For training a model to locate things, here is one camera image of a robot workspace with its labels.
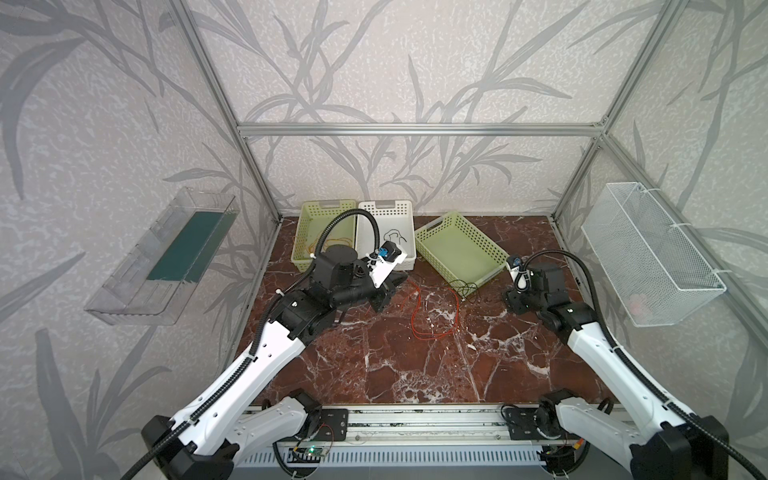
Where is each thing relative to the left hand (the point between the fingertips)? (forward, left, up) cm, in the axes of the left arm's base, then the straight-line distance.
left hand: (407, 268), depth 66 cm
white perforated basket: (+44, +4, -33) cm, 55 cm away
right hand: (+8, -32, -16) cm, 37 cm away
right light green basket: (+28, -19, -32) cm, 47 cm away
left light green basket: (+45, +38, -33) cm, 67 cm away
